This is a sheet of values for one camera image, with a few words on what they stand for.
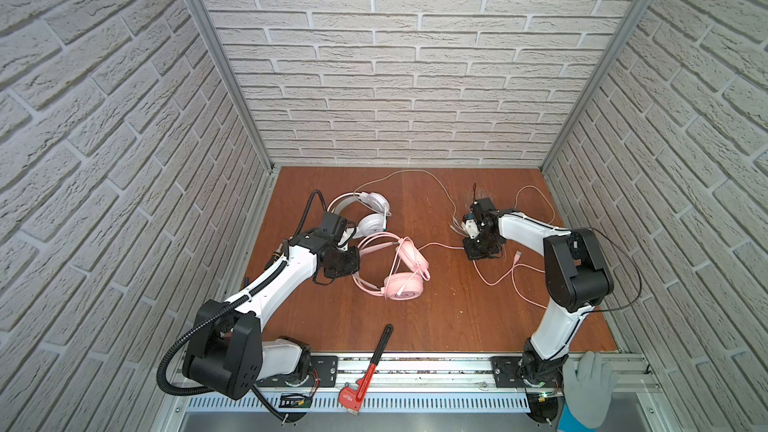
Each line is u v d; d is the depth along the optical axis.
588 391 0.71
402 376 0.74
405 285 0.72
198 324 0.39
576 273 0.50
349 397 0.69
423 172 1.18
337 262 0.70
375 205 0.99
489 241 0.81
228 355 0.40
